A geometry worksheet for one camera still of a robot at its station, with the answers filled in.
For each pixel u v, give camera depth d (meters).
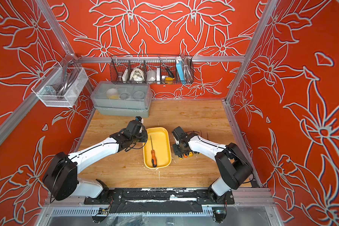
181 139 0.70
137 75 0.91
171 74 0.95
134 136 0.68
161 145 0.89
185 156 0.86
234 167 0.44
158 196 0.74
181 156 0.85
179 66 0.83
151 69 0.97
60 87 0.78
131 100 1.01
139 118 0.78
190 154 0.87
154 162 0.81
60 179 0.42
